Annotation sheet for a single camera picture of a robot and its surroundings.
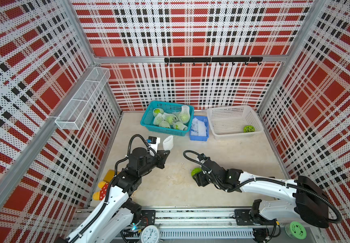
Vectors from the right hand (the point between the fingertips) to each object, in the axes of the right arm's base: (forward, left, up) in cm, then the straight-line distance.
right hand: (200, 173), depth 81 cm
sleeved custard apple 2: (+40, +20, 0) cm, 45 cm away
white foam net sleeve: (+5, +16, +22) cm, 28 cm away
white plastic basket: (+44, -25, -8) cm, 51 cm away
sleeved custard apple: (+48, +29, +1) cm, 56 cm away
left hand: (+6, +16, +14) cm, 21 cm away
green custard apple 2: (+31, -35, -1) cm, 47 cm away
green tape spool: (-26, -41, -2) cm, 48 cm away
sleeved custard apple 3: (+36, +23, 0) cm, 43 cm away
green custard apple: (+38, +9, +5) cm, 39 cm away
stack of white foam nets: (+35, -1, -5) cm, 35 cm away
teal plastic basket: (+41, +36, -4) cm, 54 cm away
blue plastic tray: (+26, -5, -5) cm, 27 cm away
